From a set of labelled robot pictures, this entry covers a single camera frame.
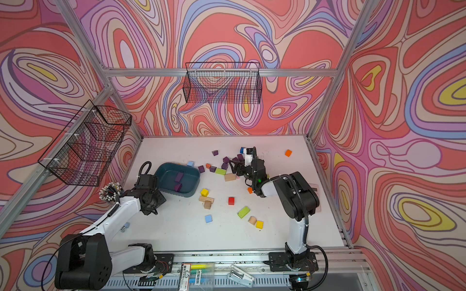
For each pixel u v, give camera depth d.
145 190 0.68
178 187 0.93
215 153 1.10
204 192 0.93
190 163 1.04
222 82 0.94
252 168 0.77
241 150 1.10
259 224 0.84
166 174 1.01
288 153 1.11
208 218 0.86
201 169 1.01
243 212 0.88
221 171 1.02
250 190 0.94
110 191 0.78
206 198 0.91
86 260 0.40
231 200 0.89
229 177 0.98
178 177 0.99
